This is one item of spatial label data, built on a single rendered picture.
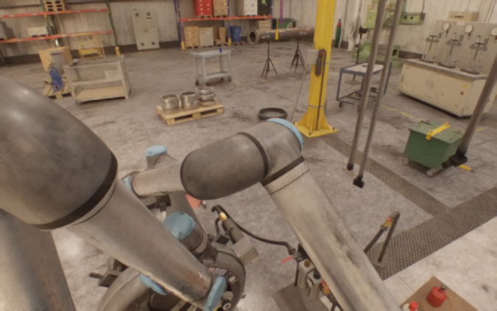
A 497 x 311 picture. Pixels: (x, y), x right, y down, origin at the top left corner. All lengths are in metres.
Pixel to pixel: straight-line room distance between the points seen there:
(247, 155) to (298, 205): 0.16
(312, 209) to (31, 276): 0.48
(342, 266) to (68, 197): 0.50
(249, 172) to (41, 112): 0.34
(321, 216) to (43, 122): 0.48
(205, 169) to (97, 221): 0.23
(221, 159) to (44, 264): 0.32
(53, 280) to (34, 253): 0.07
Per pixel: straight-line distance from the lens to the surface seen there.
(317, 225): 0.56
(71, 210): 0.31
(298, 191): 0.55
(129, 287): 1.25
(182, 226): 0.77
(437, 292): 1.84
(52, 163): 0.29
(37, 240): 0.47
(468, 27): 7.17
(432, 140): 3.81
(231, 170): 0.49
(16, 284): 0.49
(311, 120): 4.54
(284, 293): 2.21
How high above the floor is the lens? 1.90
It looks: 30 degrees down
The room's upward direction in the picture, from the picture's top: 1 degrees counter-clockwise
